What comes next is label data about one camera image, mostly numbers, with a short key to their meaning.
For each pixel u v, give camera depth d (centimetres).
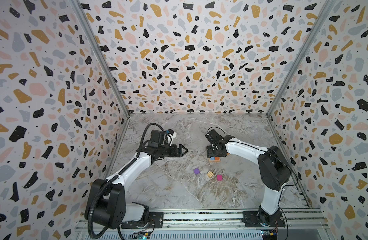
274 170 49
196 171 92
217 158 95
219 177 89
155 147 66
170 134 77
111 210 41
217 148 69
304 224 76
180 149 75
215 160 95
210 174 88
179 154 75
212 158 95
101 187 41
